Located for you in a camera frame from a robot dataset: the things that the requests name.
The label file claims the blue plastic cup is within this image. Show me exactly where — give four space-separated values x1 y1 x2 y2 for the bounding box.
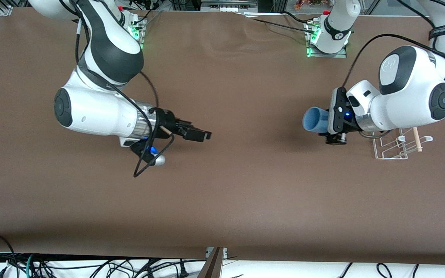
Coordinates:
302 107 330 134

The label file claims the brown table support beam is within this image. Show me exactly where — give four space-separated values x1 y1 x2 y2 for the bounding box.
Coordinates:
197 247 228 278

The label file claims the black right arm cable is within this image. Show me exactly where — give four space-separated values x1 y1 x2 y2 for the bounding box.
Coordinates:
74 15 175 178

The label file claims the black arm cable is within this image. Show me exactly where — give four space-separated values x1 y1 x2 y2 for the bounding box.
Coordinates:
341 34 445 88
74 15 175 178

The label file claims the white wire cup rack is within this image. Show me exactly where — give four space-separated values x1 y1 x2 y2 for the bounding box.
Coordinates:
362 127 434 160

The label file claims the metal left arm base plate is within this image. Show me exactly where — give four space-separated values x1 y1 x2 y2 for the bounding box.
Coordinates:
304 19 347 58

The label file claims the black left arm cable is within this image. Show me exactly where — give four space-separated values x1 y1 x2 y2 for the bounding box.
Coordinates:
341 34 445 88

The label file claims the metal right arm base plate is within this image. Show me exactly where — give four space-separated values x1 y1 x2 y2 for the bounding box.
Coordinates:
128 11 148 50

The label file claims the black base cable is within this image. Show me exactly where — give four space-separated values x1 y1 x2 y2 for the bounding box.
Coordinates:
244 12 316 33

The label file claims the aluminium frame profile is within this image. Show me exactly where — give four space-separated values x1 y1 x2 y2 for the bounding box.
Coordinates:
201 0 258 11

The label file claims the looped black floor cable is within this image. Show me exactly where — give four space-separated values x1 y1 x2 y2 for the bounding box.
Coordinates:
376 263 394 278

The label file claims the teal floor cable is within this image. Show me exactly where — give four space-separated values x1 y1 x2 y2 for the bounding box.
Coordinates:
25 254 36 278

